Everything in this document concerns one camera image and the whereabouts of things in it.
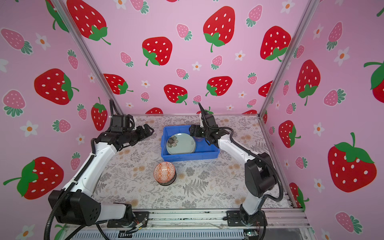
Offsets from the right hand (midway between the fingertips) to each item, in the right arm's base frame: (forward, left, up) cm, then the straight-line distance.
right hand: (193, 128), depth 87 cm
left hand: (-9, +24, +5) cm, 26 cm away
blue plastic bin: (-1, -6, -22) cm, 23 cm away
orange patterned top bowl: (-23, +14, -13) cm, 30 cm away
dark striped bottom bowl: (-29, +9, -12) cm, 33 cm away
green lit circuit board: (-45, -34, -22) cm, 60 cm away
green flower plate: (0, +10, -17) cm, 20 cm away
